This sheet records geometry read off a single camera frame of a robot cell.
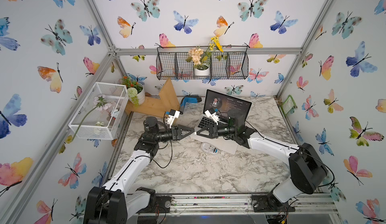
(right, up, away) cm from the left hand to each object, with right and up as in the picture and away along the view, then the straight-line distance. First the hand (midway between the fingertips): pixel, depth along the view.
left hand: (193, 132), depth 70 cm
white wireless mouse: (+9, -13, +21) cm, 26 cm away
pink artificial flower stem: (-44, +14, +2) cm, 46 cm away
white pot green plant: (-37, +22, +24) cm, 50 cm away
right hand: (+3, -1, +1) cm, 3 cm away
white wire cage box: (-45, +8, +3) cm, 46 cm away
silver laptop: (+14, +12, +32) cm, 37 cm away
